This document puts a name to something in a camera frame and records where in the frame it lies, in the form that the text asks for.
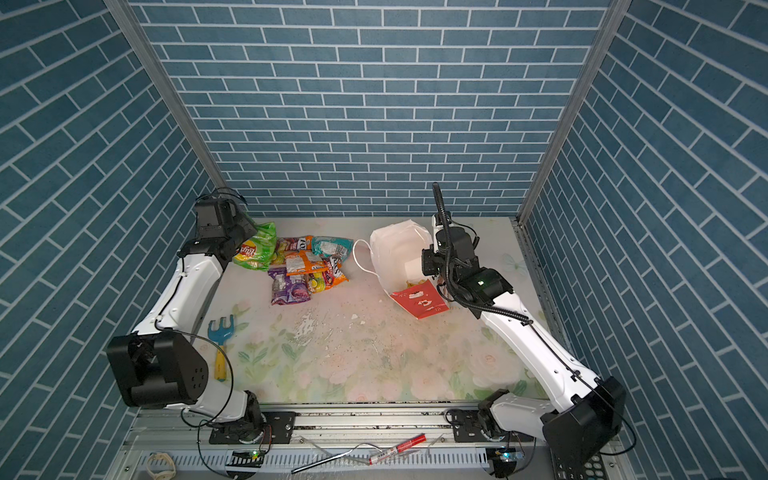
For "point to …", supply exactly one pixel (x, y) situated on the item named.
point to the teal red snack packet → (335, 250)
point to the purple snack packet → (288, 289)
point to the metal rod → (319, 462)
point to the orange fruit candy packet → (331, 276)
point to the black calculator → (567, 466)
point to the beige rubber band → (165, 475)
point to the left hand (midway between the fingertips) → (246, 220)
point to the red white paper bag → (397, 251)
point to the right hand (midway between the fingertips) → (429, 242)
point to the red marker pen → (413, 442)
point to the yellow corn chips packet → (409, 283)
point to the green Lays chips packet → (256, 252)
